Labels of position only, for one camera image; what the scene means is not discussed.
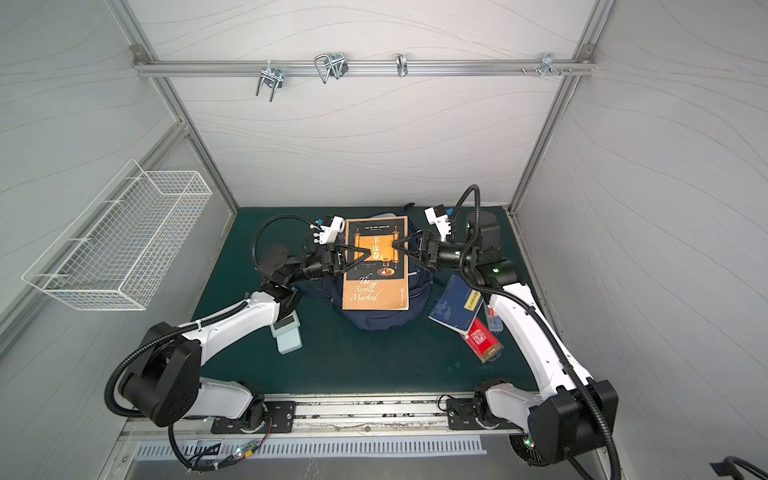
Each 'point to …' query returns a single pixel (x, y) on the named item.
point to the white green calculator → (286, 331)
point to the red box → (482, 342)
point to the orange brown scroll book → (380, 281)
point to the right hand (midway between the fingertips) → (403, 244)
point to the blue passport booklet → (457, 307)
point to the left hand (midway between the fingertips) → (372, 255)
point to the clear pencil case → (495, 323)
